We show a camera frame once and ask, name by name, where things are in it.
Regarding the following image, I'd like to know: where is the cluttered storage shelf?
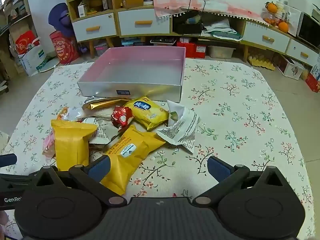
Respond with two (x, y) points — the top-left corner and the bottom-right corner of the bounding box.
(0, 0), (33, 80)

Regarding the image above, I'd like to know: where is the clear orange-ended snack packet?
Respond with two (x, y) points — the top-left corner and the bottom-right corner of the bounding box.
(57, 106), (87, 122)

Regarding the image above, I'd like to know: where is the large yellow white-label packet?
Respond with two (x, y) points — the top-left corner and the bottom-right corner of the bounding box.
(100, 124), (166, 196)

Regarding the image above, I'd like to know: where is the pink fringed cloth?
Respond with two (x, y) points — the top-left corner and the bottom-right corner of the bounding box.
(153, 0), (265, 22)

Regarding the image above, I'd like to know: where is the red gift bag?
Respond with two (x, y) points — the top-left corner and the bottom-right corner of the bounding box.
(49, 31), (80, 65)

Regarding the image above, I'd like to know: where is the black power cable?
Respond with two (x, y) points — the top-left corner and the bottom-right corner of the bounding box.
(187, 0), (208, 13)

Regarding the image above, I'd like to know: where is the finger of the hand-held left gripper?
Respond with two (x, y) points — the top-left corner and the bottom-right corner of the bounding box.
(0, 154), (18, 167)

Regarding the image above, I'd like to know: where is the red carton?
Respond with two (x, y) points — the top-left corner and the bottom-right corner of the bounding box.
(185, 41), (207, 58)

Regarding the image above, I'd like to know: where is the black box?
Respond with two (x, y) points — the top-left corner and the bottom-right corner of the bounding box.
(173, 17), (203, 34)

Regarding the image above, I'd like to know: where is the pink and silver box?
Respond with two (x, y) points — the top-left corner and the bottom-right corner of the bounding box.
(77, 47), (187, 103)

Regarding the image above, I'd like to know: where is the gold stick snack packet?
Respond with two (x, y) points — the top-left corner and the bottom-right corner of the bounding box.
(82, 97), (130, 111)

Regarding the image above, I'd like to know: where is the pink snack packet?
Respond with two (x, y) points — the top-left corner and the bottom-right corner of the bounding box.
(42, 129), (56, 158)

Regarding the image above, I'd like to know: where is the plain yellow snack packet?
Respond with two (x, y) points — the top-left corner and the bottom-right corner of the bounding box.
(51, 119), (98, 172)

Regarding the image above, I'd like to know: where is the red foil snack packet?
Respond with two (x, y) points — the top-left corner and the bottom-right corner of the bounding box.
(111, 106), (133, 128)

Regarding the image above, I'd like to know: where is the bowl of small oranges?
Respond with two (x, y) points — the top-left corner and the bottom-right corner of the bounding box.
(261, 11), (278, 27)

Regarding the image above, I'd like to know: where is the pile of folded papers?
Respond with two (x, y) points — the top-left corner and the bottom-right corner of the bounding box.
(202, 19), (243, 40)

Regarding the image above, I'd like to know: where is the microwave oven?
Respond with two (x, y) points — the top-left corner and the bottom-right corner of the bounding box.
(297, 12), (320, 49)

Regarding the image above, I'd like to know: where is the yellow egg tray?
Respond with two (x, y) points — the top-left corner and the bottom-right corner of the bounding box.
(247, 54), (275, 70)

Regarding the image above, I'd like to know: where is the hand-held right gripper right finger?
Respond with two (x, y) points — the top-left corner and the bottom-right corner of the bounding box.
(192, 156), (292, 206)

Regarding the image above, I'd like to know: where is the blue-lid plastic box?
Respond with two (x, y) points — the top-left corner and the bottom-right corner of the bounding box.
(121, 38), (145, 47)

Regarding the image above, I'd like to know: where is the white drawer orange handle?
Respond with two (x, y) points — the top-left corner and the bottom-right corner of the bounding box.
(117, 9), (171, 36)
(242, 21), (290, 53)
(72, 12), (117, 42)
(286, 39), (319, 67)

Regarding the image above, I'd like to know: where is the white red-patterned box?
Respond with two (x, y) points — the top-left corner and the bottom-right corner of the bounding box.
(277, 55), (305, 80)

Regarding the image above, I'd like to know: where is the white and red bag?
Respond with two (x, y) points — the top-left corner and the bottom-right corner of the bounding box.
(15, 30), (49, 77)

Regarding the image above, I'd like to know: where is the small cardboard box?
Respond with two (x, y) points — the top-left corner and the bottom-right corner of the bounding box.
(122, 0), (144, 8)

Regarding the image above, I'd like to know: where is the small white carton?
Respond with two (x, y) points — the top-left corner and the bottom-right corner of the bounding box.
(77, 2), (88, 18)

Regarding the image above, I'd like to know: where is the white plastic bin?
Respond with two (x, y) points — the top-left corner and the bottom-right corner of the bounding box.
(207, 45), (235, 59)

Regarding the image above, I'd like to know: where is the small yellow blue-label packet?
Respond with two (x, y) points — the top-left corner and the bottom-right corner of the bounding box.
(124, 96), (170, 131)

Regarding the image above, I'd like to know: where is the white printed snack packet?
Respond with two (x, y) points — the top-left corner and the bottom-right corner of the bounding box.
(82, 117), (110, 145)
(157, 100), (200, 154)

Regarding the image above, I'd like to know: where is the clear plastic bin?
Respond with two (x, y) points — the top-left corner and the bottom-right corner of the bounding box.
(94, 41), (109, 57)

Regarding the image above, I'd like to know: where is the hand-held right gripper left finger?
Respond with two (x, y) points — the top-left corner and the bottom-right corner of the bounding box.
(30, 155), (127, 207)

